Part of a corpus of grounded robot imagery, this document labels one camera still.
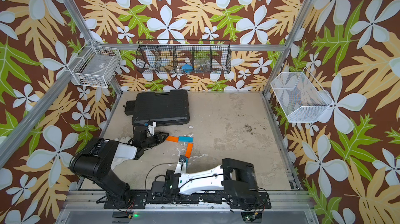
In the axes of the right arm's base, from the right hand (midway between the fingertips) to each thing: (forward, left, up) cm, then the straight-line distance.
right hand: (174, 176), depth 79 cm
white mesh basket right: (+33, -67, +24) cm, 79 cm away
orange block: (+22, +4, -1) cm, 22 cm away
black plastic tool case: (+47, +13, -2) cm, 48 cm away
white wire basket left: (+49, +44, +32) cm, 73 cm away
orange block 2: (+15, -7, -2) cm, 17 cm away
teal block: (+22, -5, -2) cm, 23 cm away
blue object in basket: (+56, -5, +26) cm, 62 cm away
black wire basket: (+65, -3, +29) cm, 71 cm away
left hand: (+25, +6, +2) cm, 26 cm away
